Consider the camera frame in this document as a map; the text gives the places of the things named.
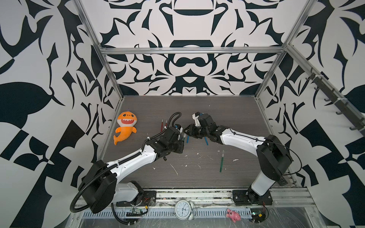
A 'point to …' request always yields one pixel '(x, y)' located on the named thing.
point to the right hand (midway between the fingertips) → (183, 129)
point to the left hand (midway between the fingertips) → (182, 141)
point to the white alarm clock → (184, 210)
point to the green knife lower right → (222, 161)
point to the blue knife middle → (188, 138)
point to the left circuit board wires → (136, 212)
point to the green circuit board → (258, 215)
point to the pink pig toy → (234, 215)
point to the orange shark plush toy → (126, 120)
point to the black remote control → (283, 181)
